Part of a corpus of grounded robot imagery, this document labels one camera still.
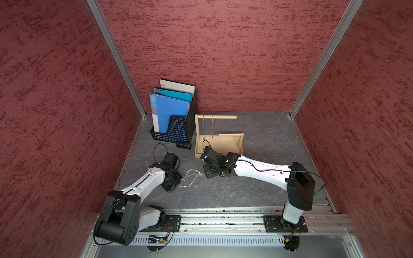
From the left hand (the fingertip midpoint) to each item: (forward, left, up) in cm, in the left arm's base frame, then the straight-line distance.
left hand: (179, 186), depth 86 cm
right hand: (+4, -17, +8) cm, 19 cm away
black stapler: (+25, -1, +2) cm, 25 cm away
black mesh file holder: (+28, 0, +15) cm, 32 cm away
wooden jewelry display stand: (+29, -26, -1) cm, 39 cm away
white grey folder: (+53, +4, +27) cm, 60 cm away
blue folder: (+35, +10, +26) cm, 45 cm away
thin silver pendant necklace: (+40, -13, +12) cm, 44 cm away
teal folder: (+44, +2, +27) cm, 52 cm away
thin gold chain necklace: (+52, -18, -2) cm, 55 cm away
